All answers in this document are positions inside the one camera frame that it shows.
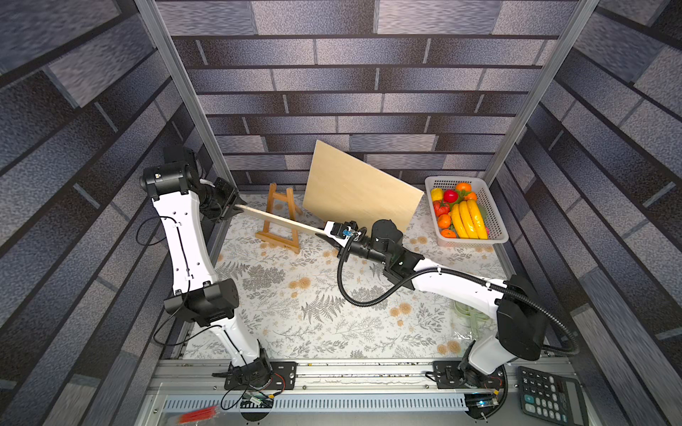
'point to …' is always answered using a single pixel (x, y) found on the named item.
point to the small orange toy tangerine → (444, 221)
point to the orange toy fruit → (463, 186)
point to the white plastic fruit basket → (485, 199)
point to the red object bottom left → (197, 415)
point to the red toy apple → (450, 196)
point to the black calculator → (553, 398)
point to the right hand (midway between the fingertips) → (316, 228)
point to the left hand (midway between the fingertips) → (244, 196)
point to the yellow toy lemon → (437, 194)
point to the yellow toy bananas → (468, 220)
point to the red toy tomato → (440, 209)
